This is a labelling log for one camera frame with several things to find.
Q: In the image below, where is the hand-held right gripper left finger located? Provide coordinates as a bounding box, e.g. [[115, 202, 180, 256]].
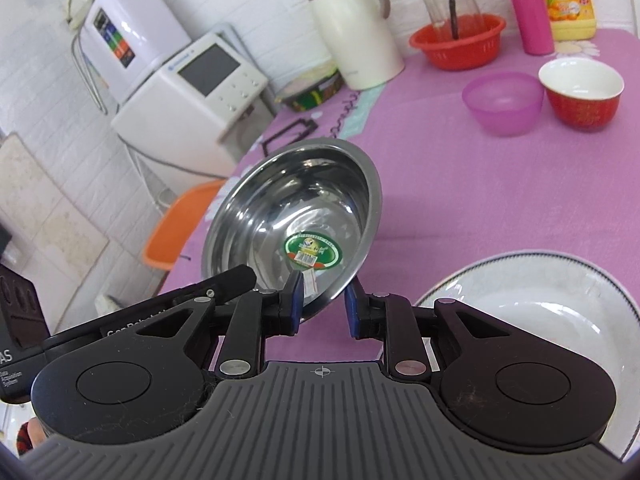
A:
[[150, 272, 304, 377]]

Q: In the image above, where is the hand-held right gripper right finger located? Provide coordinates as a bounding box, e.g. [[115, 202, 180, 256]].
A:
[[344, 279, 511, 381]]

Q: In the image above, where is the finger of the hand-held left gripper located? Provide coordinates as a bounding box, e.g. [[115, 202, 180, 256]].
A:
[[172, 266, 257, 308]]

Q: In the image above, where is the stainless steel bowl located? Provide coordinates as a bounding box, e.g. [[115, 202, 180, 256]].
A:
[[201, 136, 383, 323]]

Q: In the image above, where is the person's left forearm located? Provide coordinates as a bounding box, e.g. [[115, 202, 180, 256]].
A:
[[15, 416, 51, 458]]

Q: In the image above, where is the orange plastic basin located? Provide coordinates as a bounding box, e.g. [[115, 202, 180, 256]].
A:
[[142, 179, 228, 272]]

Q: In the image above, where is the pink floral tablecloth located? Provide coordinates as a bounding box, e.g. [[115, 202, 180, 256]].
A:
[[155, 27, 640, 366]]

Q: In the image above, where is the white appliance with screen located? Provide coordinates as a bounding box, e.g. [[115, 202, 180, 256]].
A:
[[111, 32, 276, 193]]

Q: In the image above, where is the white blue-rimmed plate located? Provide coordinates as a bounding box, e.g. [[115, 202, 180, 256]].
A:
[[414, 254, 640, 461]]

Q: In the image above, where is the purple plastic bowl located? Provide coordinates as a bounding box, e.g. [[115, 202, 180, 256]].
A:
[[461, 71, 545, 136]]

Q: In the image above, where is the white water purifier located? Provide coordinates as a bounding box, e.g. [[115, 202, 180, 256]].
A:
[[82, 0, 193, 106]]

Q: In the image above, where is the cream thermos jug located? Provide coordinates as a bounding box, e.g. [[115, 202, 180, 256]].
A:
[[301, 0, 406, 91]]

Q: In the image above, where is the red plastic basket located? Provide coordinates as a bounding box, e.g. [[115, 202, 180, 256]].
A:
[[409, 12, 507, 71]]

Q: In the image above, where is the red ceramic bowl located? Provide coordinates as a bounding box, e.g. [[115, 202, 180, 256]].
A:
[[538, 57, 626, 132]]

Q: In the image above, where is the black utensil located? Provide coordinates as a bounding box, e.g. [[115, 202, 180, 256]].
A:
[[444, 0, 463, 41]]

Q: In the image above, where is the pink thermos bottle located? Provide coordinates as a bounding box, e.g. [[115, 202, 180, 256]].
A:
[[496, 0, 556, 56]]

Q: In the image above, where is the yellow dish soap bottle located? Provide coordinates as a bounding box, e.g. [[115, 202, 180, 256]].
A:
[[532, 0, 598, 42]]

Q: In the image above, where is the grey power cable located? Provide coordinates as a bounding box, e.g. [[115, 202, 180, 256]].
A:
[[117, 132, 201, 181]]

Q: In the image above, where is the chrome metal hose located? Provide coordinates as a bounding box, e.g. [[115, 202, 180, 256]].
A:
[[71, 30, 108, 116]]

